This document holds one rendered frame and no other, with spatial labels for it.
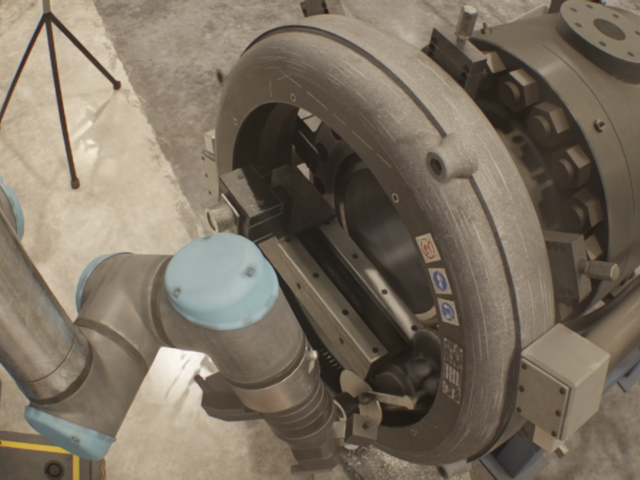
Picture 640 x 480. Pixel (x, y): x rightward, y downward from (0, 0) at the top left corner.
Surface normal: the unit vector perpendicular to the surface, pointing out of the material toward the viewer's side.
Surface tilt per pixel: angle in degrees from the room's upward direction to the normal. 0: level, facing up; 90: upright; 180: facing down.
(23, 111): 0
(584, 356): 23
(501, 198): 33
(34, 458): 0
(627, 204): 55
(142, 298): 43
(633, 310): 9
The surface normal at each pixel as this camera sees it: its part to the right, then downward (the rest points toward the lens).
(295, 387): 0.54, 0.40
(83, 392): 0.79, 0.23
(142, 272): -0.33, -0.66
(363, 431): 0.40, -0.66
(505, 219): 0.37, -0.15
